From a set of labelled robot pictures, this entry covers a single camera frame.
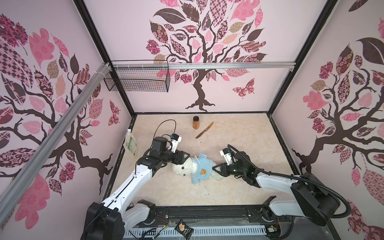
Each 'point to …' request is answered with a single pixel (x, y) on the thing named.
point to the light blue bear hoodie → (204, 169)
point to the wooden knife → (203, 131)
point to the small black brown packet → (184, 230)
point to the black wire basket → (138, 80)
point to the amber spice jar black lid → (196, 123)
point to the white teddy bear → (187, 168)
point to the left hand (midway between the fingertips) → (184, 156)
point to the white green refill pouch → (130, 143)
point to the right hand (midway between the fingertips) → (213, 167)
